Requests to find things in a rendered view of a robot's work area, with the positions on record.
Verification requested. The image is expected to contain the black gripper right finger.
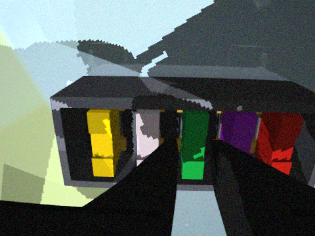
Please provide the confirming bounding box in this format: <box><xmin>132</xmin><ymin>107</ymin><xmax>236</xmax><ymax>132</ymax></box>
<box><xmin>209</xmin><ymin>140</ymin><xmax>315</xmax><ymax>236</ymax></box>

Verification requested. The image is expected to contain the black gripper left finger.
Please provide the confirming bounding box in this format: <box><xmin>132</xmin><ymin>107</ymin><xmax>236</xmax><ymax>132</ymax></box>
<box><xmin>0</xmin><ymin>139</ymin><xmax>179</xmax><ymax>236</ymax></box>

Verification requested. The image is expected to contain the green fuse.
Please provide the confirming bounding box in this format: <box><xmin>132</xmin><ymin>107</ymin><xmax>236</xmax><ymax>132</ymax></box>
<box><xmin>180</xmin><ymin>110</ymin><xmax>209</xmax><ymax>179</ymax></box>

